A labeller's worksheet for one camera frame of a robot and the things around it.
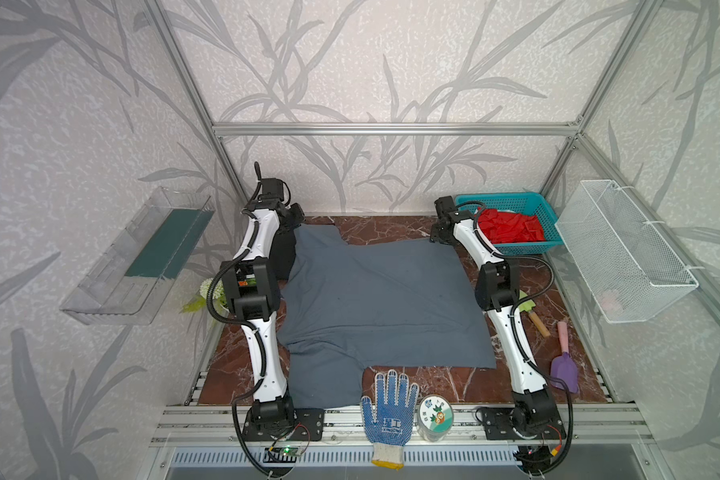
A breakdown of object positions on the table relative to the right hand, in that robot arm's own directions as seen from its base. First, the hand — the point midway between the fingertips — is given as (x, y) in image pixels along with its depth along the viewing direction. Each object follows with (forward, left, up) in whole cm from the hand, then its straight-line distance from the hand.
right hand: (442, 229), depth 114 cm
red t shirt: (-3, -23, +5) cm, 24 cm away
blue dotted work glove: (-66, +22, 0) cm, 69 cm away
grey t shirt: (-32, +32, 0) cm, 45 cm away
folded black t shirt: (-13, +59, +2) cm, 60 cm away
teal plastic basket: (+9, -36, +5) cm, 37 cm away
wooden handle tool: (-38, -25, -1) cm, 46 cm away
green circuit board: (-71, +49, -3) cm, 86 cm away
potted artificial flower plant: (-36, +75, +11) cm, 84 cm away
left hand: (-3, +50, +15) cm, 53 cm away
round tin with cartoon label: (-64, +11, +8) cm, 66 cm away
